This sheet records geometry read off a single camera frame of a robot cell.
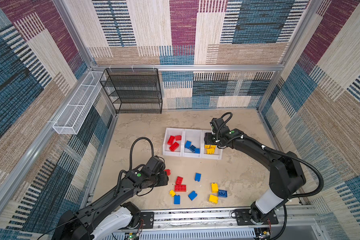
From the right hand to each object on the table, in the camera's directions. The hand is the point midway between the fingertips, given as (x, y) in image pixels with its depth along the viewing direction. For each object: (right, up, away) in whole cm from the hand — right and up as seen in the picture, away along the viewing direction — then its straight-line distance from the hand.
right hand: (209, 140), depth 89 cm
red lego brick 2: (-19, +1, +12) cm, 22 cm away
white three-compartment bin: (-7, +1, +15) cm, 16 cm away
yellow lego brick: (0, -5, +7) cm, 9 cm away
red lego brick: (-24, -18, 0) cm, 31 cm away
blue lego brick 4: (-7, -21, -2) cm, 22 cm away
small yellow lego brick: (-22, -27, -8) cm, 36 cm away
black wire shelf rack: (-52, +34, +22) cm, 66 cm away
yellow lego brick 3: (+1, -25, -7) cm, 26 cm away
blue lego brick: (-7, -7, +5) cm, 11 cm away
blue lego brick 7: (-19, -30, -10) cm, 37 cm away
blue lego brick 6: (-11, -28, -9) cm, 32 cm away
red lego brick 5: (-24, -1, +12) cm, 26 cm away
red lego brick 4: (-18, -22, -4) cm, 29 cm away
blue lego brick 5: (+5, -27, -8) cm, 29 cm away
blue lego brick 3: (-10, -6, +7) cm, 13 cm away
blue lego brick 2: (-13, -4, +9) cm, 16 cm away
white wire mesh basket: (-84, +13, +4) cm, 85 cm away
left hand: (-25, -19, -9) cm, 32 cm away
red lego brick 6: (-17, -25, -7) cm, 31 cm away
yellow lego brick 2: (+1, -7, +5) cm, 9 cm away
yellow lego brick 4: (0, -29, -12) cm, 31 cm away
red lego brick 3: (-21, -5, +9) cm, 24 cm away
